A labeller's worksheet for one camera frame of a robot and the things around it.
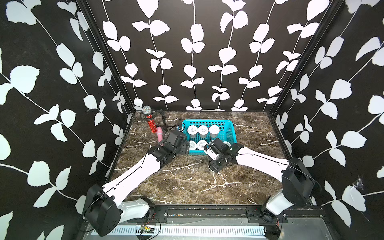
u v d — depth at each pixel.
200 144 0.93
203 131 1.01
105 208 0.38
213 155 0.72
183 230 0.70
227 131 1.04
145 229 0.70
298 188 0.44
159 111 0.90
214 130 1.01
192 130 1.01
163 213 0.73
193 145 0.93
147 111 0.84
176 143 0.60
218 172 0.75
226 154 0.61
